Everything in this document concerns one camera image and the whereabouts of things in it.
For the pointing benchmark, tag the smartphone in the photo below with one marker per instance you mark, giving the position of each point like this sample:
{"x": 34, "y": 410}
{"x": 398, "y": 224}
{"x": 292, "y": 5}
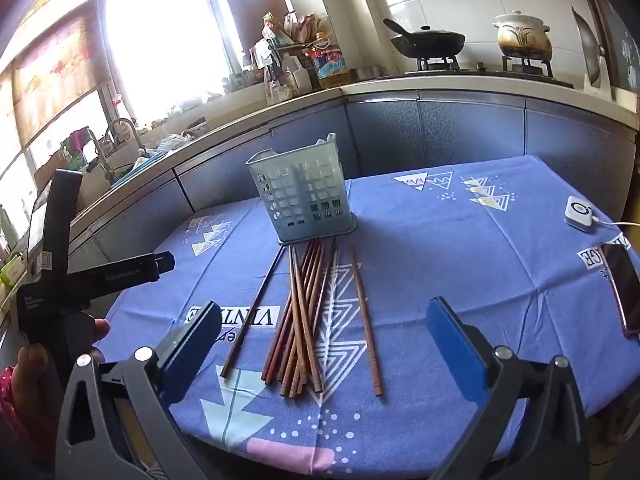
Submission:
{"x": 625, "y": 285}

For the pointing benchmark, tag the black gas stove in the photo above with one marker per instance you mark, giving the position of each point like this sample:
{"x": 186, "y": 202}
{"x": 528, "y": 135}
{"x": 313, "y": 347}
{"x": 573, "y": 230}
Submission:
{"x": 475, "y": 76}

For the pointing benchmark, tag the kitchen counter with blue cabinets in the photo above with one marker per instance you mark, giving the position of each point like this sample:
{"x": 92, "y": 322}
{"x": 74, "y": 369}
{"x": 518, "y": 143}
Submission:
{"x": 450, "y": 130}

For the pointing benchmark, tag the pile of wooden chopsticks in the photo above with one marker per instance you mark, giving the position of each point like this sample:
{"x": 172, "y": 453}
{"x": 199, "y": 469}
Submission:
{"x": 297, "y": 320}

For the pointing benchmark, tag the white round device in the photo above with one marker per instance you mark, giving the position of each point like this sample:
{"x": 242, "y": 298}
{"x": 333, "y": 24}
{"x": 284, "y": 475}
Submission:
{"x": 579, "y": 212}

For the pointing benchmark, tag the person's left forearm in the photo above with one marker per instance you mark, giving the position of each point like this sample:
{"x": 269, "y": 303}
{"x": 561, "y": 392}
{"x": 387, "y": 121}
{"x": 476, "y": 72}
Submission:
{"x": 6, "y": 382}

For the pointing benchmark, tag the printed window blind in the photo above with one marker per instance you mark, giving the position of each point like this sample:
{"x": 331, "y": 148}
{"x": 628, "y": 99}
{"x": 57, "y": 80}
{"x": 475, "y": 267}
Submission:
{"x": 55, "y": 70}

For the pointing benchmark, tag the light blue plastic utensil basket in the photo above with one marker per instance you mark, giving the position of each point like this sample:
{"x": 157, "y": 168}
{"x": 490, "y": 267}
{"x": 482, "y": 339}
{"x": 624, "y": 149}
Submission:
{"x": 300, "y": 195}

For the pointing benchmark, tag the dark tipped brown chopstick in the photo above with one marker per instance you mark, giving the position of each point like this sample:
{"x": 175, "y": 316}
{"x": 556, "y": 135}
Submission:
{"x": 253, "y": 311}

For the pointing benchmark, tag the white plastic jug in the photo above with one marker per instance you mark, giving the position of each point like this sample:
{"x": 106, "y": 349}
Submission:
{"x": 296, "y": 76}

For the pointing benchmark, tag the blue plastic basin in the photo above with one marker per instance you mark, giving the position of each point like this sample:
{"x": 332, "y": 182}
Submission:
{"x": 142, "y": 166}

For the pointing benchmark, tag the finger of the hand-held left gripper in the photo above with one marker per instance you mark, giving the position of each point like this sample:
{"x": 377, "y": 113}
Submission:
{"x": 130, "y": 275}

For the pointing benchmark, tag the blue printed tablecloth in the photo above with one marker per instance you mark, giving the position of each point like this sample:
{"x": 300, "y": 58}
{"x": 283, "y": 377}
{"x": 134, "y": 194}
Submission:
{"x": 450, "y": 260}

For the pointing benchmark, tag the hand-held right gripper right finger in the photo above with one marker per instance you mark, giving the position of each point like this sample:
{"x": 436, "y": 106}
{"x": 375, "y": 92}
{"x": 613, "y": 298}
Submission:
{"x": 457, "y": 350}

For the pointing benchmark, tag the steel pot lid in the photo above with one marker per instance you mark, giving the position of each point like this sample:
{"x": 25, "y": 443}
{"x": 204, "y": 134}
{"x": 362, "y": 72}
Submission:
{"x": 587, "y": 50}

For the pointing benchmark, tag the cooking oil bottle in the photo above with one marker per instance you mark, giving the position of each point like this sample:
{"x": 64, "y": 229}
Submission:
{"x": 330, "y": 67}

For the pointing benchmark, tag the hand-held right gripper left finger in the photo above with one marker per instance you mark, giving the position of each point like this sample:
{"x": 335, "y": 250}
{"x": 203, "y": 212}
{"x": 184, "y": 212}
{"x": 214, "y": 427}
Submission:
{"x": 192, "y": 347}

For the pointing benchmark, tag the white clay pot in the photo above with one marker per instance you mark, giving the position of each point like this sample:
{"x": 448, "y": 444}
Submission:
{"x": 525, "y": 40}

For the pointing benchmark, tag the chrome faucet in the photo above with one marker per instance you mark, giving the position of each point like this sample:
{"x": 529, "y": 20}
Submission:
{"x": 120, "y": 120}

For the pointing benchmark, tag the person's left hand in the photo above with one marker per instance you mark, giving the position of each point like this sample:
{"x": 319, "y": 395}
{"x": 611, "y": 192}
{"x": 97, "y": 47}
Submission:
{"x": 35, "y": 390}

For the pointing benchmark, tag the black wok with lid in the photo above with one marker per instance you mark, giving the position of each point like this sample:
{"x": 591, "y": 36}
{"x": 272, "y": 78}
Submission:
{"x": 430, "y": 42}

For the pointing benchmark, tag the light brown chopstick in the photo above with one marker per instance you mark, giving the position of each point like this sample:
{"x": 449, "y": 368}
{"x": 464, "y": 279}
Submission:
{"x": 365, "y": 321}

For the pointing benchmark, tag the group of condiment bottles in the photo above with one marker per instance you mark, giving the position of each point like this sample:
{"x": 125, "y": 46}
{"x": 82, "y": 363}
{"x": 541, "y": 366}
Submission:
{"x": 280, "y": 35}

